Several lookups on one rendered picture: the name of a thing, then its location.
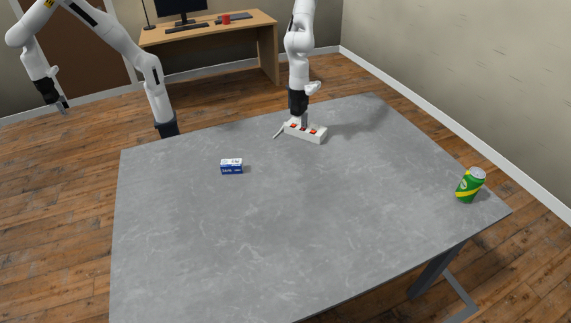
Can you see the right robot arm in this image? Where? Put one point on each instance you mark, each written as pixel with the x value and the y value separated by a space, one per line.
pixel 109 29

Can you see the white power strip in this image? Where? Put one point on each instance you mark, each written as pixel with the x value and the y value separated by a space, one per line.
pixel 313 132

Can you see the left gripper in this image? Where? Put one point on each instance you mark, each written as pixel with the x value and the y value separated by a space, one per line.
pixel 300 89

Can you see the green drink can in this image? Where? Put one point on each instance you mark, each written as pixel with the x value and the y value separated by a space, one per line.
pixel 470 184

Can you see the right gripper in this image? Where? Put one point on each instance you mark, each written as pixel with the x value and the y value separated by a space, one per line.
pixel 42 79

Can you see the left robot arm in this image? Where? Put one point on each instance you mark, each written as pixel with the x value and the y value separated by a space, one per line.
pixel 302 39

